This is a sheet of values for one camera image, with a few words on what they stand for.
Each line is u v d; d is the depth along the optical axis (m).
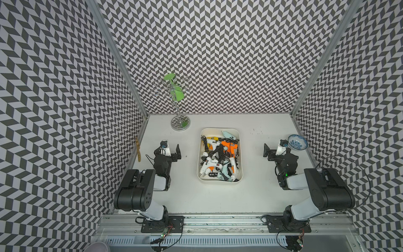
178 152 0.84
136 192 0.45
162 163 0.69
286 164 0.68
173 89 0.93
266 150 0.89
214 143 0.97
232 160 0.87
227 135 1.02
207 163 0.87
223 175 0.84
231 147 0.93
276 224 0.72
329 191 0.45
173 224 0.71
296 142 0.99
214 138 1.02
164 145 0.77
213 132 1.02
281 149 0.78
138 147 1.01
